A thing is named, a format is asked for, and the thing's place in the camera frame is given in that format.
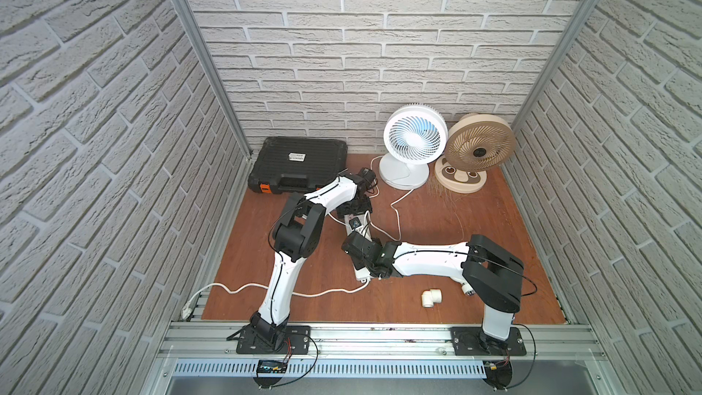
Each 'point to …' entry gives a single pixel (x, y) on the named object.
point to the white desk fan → (415, 135)
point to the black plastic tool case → (294, 165)
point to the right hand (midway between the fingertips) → (363, 245)
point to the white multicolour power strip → (359, 223)
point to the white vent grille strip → (212, 368)
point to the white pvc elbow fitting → (431, 296)
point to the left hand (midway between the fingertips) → (352, 207)
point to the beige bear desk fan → (476, 144)
